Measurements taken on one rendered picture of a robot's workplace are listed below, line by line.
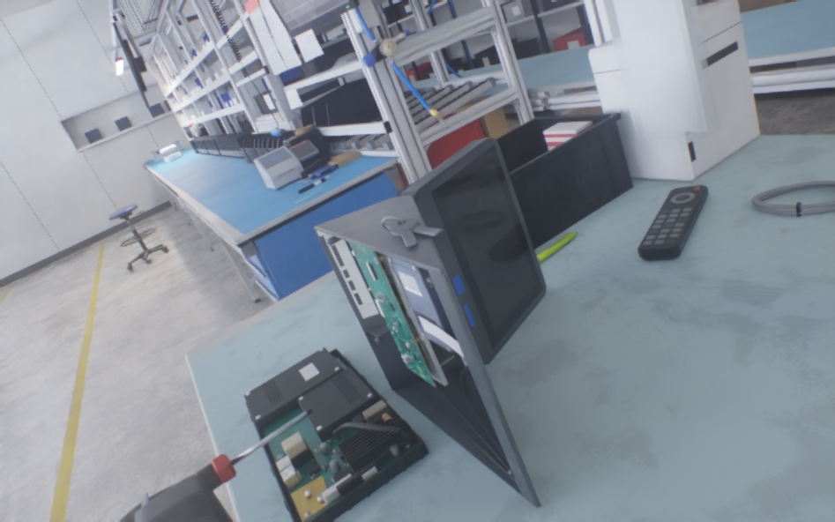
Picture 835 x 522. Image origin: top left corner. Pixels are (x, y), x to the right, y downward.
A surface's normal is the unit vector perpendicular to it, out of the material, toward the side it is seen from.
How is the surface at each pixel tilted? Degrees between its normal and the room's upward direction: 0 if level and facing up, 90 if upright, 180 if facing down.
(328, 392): 0
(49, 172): 90
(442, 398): 0
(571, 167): 90
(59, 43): 90
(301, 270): 90
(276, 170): 40
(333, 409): 0
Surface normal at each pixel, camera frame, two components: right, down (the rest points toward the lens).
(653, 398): -0.36, -0.86
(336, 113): 0.46, 0.16
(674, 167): -0.81, 0.48
